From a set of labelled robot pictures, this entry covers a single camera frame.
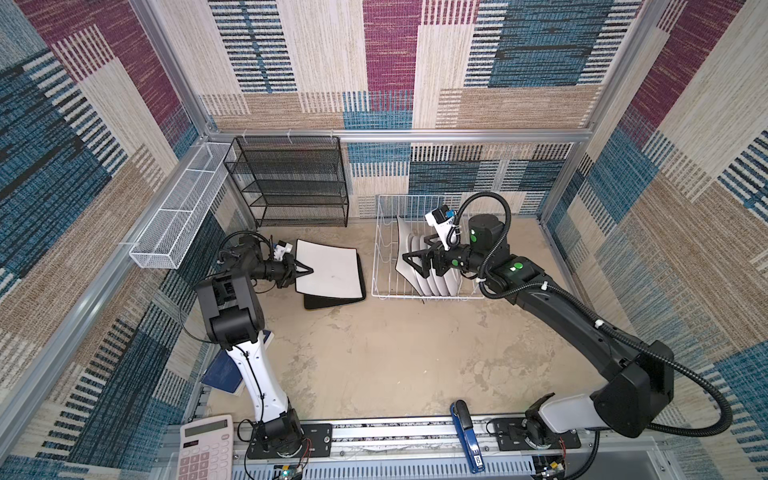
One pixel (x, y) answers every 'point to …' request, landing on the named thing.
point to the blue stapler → (467, 436)
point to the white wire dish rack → (386, 281)
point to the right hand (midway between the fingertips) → (416, 252)
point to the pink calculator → (206, 449)
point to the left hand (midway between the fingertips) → (310, 267)
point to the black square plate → (325, 301)
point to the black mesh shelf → (291, 181)
